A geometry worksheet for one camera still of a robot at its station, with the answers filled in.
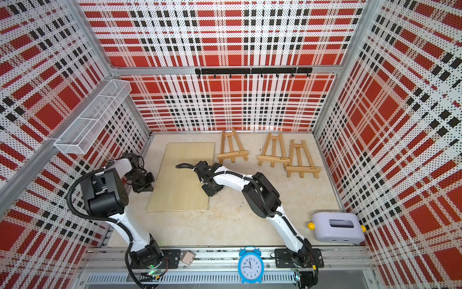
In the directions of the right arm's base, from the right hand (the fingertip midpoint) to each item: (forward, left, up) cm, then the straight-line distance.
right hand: (216, 190), depth 94 cm
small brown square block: (-31, +9, +2) cm, 32 cm away
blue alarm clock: (-34, -17, +2) cm, 39 cm away
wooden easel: (+19, -32, +2) cm, 38 cm away
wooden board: (+1, +20, -1) cm, 20 cm away
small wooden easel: (+13, -47, -1) cm, 49 cm away
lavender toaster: (-21, -55, +6) cm, 59 cm away
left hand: (+1, +32, +1) cm, 32 cm away
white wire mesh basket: (+23, +70, +20) cm, 77 cm away
